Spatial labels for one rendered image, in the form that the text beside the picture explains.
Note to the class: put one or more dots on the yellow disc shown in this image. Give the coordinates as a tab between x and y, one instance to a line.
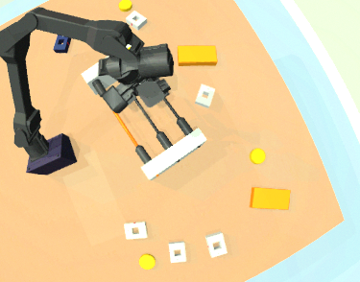
257	156
125	5
147	261

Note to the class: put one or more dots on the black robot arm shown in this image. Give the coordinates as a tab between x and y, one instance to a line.
108	37

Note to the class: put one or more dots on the white box with red mark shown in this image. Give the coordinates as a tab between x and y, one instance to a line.
142	230

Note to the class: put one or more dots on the white rectangular block with red arrow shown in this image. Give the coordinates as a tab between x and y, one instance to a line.
208	91

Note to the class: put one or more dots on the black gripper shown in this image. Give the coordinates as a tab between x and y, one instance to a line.
118	98

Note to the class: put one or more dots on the white block with red mark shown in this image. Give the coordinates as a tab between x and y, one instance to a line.
177	257

